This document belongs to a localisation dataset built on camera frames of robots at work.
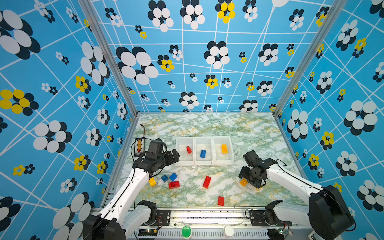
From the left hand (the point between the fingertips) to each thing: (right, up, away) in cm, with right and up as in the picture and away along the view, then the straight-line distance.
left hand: (174, 156), depth 82 cm
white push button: (+26, -29, -18) cm, 43 cm away
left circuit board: (-11, -35, -10) cm, 38 cm away
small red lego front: (+26, -23, -3) cm, 34 cm away
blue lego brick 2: (-1, -13, +6) cm, 15 cm away
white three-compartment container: (+13, +1, +13) cm, 18 cm away
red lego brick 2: (+8, +1, +14) cm, 16 cm away
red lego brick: (+19, -15, +2) cm, 24 cm away
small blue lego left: (-6, -13, +4) cm, 15 cm away
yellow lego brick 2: (-12, -14, 0) cm, 19 cm away
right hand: (+40, -14, +4) cm, 43 cm away
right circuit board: (+49, -34, -13) cm, 61 cm away
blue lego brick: (+17, -1, +14) cm, 22 cm away
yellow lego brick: (+31, +2, +15) cm, 35 cm away
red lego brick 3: (0, -16, +1) cm, 16 cm away
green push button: (+8, -28, -20) cm, 35 cm away
